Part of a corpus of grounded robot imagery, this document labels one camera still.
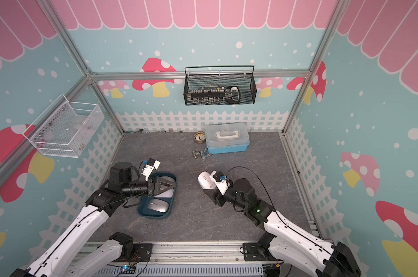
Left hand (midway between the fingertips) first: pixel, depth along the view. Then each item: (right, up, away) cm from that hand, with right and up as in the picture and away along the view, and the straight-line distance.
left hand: (172, 189), depth 68 cm
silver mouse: (-12, -13, +19) cm, 26 cm away
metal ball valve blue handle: (+9, +13, +38) cm, 41 cm away
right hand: (+14, +1, +5) cm, 15 cm away
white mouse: (+13, +3, +3) cm, 14 cm away
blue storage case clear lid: (+24, +23, +34) cm, 48 cm away
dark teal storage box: (-18, -15, +17) cm, 29 cm away
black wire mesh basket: (+21, +51, +26) cm, 61 cm away
